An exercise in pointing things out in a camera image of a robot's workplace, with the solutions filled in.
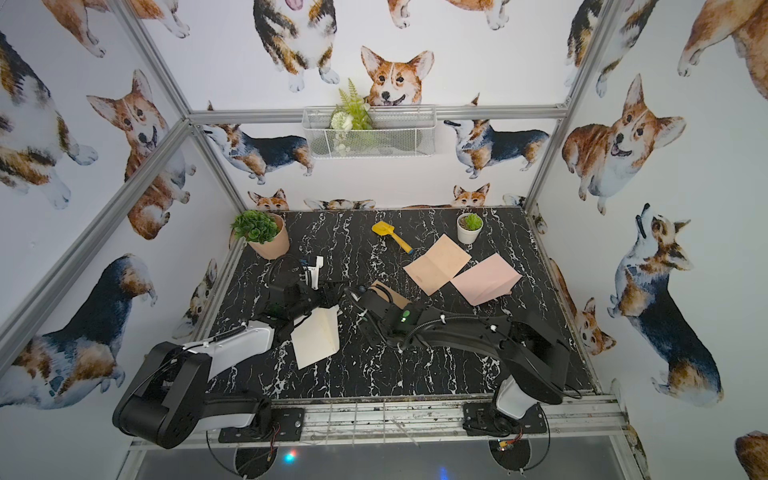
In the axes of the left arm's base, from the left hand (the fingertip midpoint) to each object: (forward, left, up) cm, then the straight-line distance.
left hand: (347, 278), depth 87 cm
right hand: (-12, -6, -2) cm, 14 cm away
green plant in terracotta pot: (+16, +27, +2) cm, 32 cm away
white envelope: (-12, +10, -14) cm, 21 cm away
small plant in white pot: (+21, -39, -3) cm, 45 cm away
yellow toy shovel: (+28, -10, -11) cm, 32 cm away
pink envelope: (+6, -46, -12) cm, 48 cm away
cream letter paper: (+12, -29, -12) cm, 33 cm away
